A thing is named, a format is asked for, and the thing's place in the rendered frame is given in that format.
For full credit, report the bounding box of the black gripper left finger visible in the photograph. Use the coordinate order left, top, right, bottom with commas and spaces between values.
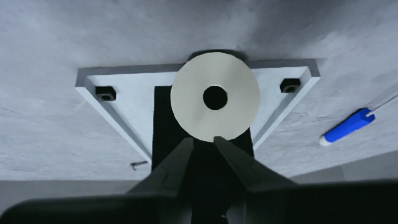
0, 138, 195, 224

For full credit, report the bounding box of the blue screwdriver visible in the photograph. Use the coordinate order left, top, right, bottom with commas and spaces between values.
319, 95, 398, 146

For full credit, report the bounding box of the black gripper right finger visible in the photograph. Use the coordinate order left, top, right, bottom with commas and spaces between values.
213, 136, 398, 224

